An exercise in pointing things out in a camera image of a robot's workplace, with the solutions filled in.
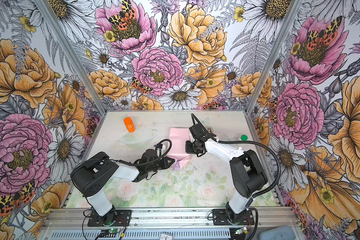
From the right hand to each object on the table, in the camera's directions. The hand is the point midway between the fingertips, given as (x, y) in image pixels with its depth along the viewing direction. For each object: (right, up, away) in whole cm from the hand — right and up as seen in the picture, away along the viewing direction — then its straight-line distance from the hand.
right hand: (187, 154), depth 89 cm
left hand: (-8, -6, +1) cm, 10 cm away
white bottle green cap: (+35, +9, +5) cm, 37 cm away
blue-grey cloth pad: (+43, -31, -21) cm, 57 cm away
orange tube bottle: (-40, +18, +15) cm, 46 cm away
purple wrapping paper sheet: (-6, -1, 0) cm, 6 cm away
